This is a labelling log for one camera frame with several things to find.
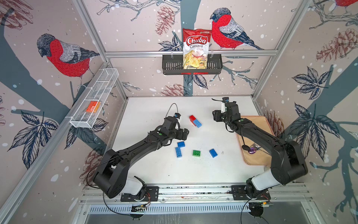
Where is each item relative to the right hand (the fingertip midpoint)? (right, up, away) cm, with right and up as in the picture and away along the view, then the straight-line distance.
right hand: (215, 111), depth 91 cm
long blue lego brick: (-25, -27, -2) cm, 37 cm away
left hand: (-20, -11, -5) cm, 24 cm away
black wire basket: (-29, +32, +4) cm, 43 cm away
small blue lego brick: (-23, -22, 0) cm, 32 cm away
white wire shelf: (-73, -1, -19) cm, 76 cm away
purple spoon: (+23, -25, -3) cm, 34 cm away
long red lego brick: (-15, -6, +12) cm, 20 cm away
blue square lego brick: (-3, -27, -5) cm, 27 cm away
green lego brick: (-13, -27, -2) cm, 30 cm away
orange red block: (-69, +3, -19) cm, 72 cm away
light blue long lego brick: (-11, -10, +8) cm, 17 cm away
